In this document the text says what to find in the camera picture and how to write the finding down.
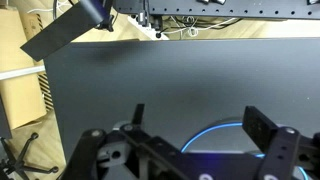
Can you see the white metal bar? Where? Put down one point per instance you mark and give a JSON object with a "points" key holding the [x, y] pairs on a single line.
{"points": [[20, 72]]}

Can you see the large cardboard box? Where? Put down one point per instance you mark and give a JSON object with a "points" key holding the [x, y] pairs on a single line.
{"points": [[20, 96]]}

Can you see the black perforated rail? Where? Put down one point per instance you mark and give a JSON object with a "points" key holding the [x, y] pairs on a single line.
{"points": [[233, 10]]}

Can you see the black flat panel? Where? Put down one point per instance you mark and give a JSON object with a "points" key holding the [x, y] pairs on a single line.
{"points": [[60, 30]]}

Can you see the white power strip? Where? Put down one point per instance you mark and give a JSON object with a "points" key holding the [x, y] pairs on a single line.
{"points": [[150, 33]]}

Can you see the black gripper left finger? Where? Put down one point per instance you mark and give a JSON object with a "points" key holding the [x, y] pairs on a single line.
{"points": [[90, 150]]}

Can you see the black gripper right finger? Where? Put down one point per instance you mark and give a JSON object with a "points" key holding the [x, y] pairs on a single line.
{"points": [[280, 150]]}

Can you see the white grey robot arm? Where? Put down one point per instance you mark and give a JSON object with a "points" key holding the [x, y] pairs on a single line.
{"points": [[226, 140]]}

